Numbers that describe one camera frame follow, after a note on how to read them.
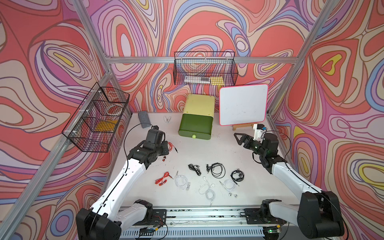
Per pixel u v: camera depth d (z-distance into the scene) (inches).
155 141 23.3
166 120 44.2
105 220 15.0
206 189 32.4
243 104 40.0
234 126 42.5
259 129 29.5
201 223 28.9
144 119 44.4
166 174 34.2
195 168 35.6
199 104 37.7
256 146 28.3
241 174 34.0
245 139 29.3
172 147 31.6
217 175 34.7
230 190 32.3
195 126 35.9
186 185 33.0
